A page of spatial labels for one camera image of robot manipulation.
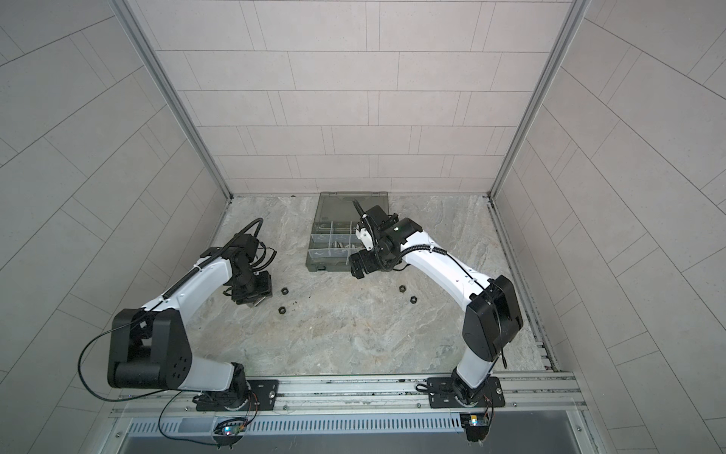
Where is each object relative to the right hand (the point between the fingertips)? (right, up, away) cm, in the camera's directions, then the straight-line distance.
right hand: (364, 268), depth 80 cm
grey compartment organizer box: (-12, +7, +21) cm, 25 cm away
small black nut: (-26, -9, +9) cm, 29 cm away
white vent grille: (+2, -36, -12) cm, 38 cm away
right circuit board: (+28, -36, -11) cm, 47 cm away
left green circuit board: (-30, -34, -16) cm, 48 cm away
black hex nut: (-25, -14, +5) cm, 29 cm away
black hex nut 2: (+15, -12, +8) cm, 21 cm away
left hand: (-28, -8, +5) cm, 29 cm away
